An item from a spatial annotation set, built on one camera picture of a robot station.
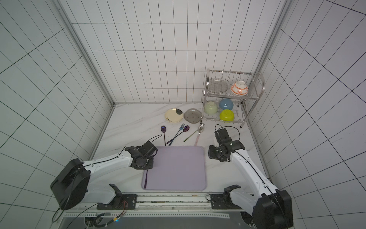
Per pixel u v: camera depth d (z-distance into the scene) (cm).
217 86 92
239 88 85
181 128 103
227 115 100
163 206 72
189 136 99
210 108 104
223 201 72
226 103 107
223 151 57
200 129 101
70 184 42
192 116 110
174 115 110
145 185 78
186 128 103
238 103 115
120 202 67
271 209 38
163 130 101
